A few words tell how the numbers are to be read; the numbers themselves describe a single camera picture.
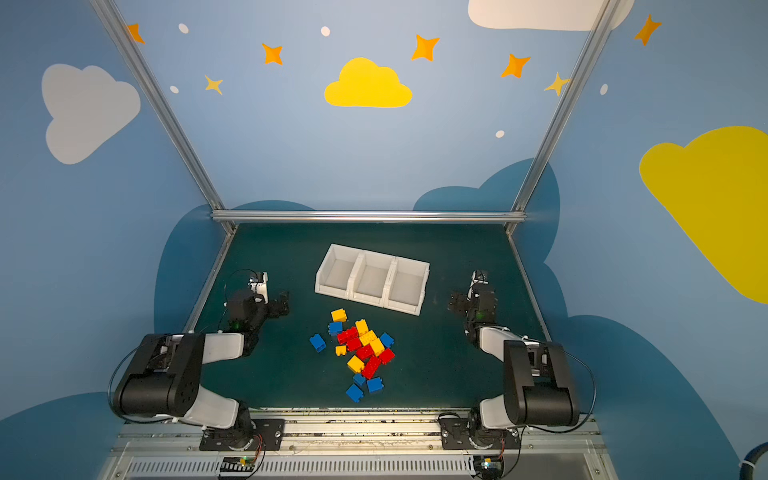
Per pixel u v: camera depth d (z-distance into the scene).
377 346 0.88
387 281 0.97
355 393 0.80
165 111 0.86
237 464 0.73
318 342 0.88
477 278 0.84
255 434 0.73
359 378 0.82
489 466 0.73
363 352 0.88
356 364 0.84
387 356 0.86
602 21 0.70
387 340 0.90
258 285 0.80
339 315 0.94
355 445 0.74
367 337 0.91
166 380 0.45
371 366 0.85
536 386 0.45
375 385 0.82
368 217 1.31
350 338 0.91
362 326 0.91
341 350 0.88
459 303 0.87
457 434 0.75
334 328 0.91
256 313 0.78
